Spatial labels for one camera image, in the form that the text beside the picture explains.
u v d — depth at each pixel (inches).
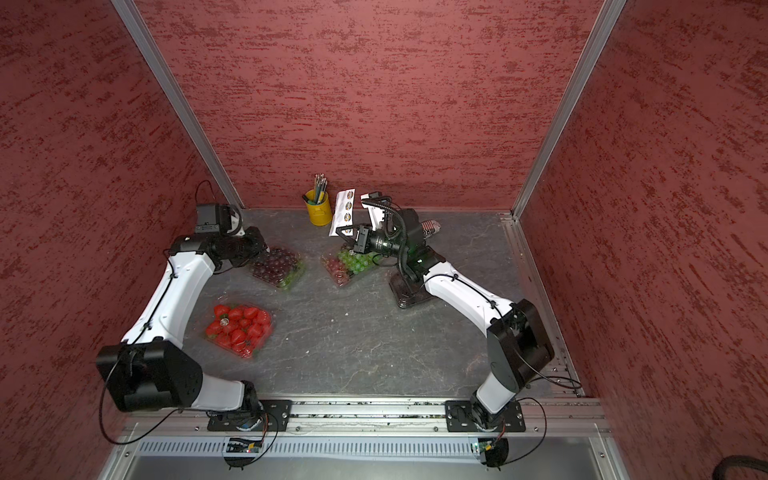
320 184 43.1
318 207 43.3
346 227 27.9
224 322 32.1
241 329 32.9
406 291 34.5
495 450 28.0
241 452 28.5
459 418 29.1
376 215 26.7
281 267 37.7
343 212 28.1
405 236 22.5
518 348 16.6
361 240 25.6
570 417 29.8
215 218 24.4
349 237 28.0
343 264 38.4
